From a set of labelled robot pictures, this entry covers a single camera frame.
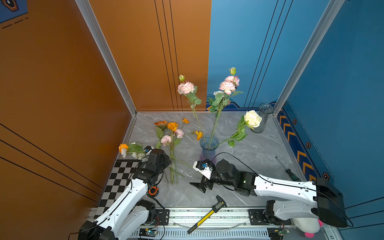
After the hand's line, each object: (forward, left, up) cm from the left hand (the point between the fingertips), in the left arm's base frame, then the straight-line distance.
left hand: (168, 156), depth 84 cm
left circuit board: (-34, +6, -12) cm, 37 cm away
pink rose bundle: (+21, +4, -8) cm, 23 cm away
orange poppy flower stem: (+22, -18, -7) cm, 29 cm away
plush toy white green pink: (-32, -66, -3) cm, 74 cm away
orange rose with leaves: (+10, +27, -8) cm, 30 cm away
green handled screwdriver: (-8, -72, -8) cm, 73 cm away
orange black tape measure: (-17, +6, -7) cm, 20 cm away
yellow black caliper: (-23, -28, -10) cm, 38 cm away
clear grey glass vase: (+31, -61, +8) cm, 69 cm away
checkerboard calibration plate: (-6, +26, -8) cm, 28 cm away
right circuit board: (-34, -55, -11) cm, 66 cm away
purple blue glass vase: (+4, -23, +7) cm, 24 cm away
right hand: (-13, -15, +7) cm, 21 cm away
